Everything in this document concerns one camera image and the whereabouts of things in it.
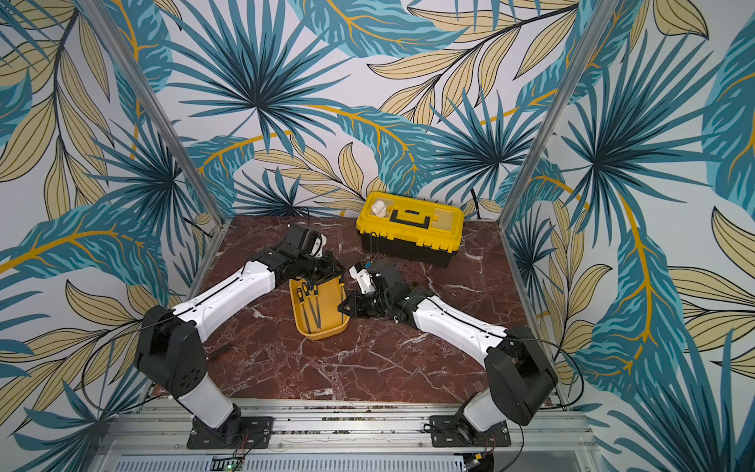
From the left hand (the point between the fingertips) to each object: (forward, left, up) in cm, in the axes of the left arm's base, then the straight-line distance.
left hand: (345, 273), depth 84 cm
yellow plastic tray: (+3, +6, -16) cm, 17 cm away
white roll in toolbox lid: (+23, -9, +4) cm, 25 cm away
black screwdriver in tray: (+2, +16, -16) cm, 23 cm away
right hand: (-10, +1, -2) cm, 10 cm away
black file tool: (+2, +11, -16) cm, 20 cm away
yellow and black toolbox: (+19, -20, -2) cm, 28 cm away
